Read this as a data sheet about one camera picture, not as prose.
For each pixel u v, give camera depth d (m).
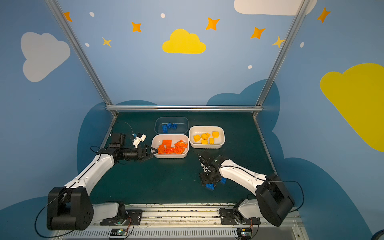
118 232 0.71
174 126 1.12
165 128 1.10
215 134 1.07
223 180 0.58
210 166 0.63
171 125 1.11
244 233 0.72
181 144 1.01
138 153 0.71
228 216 0.75
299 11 0.71
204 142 1.04
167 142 1.04
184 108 1.27
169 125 1.11
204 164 0.67
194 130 1.07
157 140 1.01
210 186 0.84
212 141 1.04
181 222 0.73
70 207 0.41
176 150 0.98
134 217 0.75
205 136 1.06
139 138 0.78
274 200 0.42
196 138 1.04
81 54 0.85
